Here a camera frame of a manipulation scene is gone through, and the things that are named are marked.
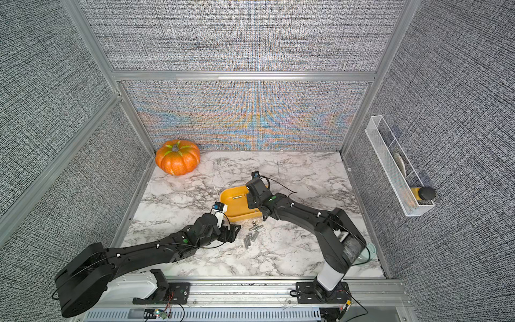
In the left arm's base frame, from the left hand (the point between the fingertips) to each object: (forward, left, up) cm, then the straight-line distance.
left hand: (236, 224), depth 83 cm
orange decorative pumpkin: (+35, +30, +5) cm, 46 cm away
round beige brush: (+8, -59, +25) cm, 65 cm away
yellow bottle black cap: (-4, -60, +26) cm, 66 cm away
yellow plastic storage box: (+16, +2, -8) cm, 18 cm away
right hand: (+14, -7, +4) cm, 16 cm away
